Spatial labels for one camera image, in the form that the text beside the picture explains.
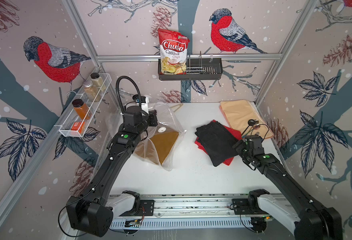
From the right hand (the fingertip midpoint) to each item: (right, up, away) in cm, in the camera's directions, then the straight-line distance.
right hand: (236, 145), depth 86 cm
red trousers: (-22, -1, +10) cm, 24 cm away
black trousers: (-11, +2, +4) cm, 11 cm away
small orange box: (-81, +13, -19) cm, 84 cm away
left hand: (-44, +22, -11) cm, 51 cm away
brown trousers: (-46, 0, -10) cm, 47 cm away
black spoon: (+19, +13, +21) cm, 31 cm away
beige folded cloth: (+13, +20, +29) cm, 38 cm away
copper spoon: (+22, +10, +18) cm, 30 cm away
